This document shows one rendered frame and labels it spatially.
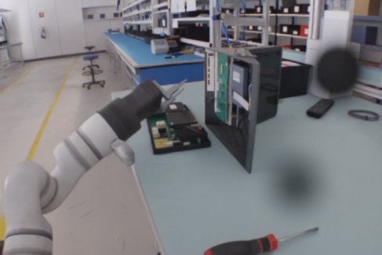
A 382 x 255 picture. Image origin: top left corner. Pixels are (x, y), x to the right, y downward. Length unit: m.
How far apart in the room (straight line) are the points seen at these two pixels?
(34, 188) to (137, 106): 0.22
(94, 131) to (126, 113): 0.06
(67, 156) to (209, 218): 0.25
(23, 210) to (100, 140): 0.16
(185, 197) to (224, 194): 0.07
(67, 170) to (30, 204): 0.08
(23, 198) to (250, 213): 0.34
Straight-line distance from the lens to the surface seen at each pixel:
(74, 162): 0.43
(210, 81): 0.62
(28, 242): 0.40
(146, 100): 0.45
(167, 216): 0.39
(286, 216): 0.41
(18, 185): 0.43
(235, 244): 0.32
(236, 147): 0.56
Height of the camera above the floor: 1.28
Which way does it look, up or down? 21 degrees down
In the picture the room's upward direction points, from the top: 1 degrees counter-clockwise
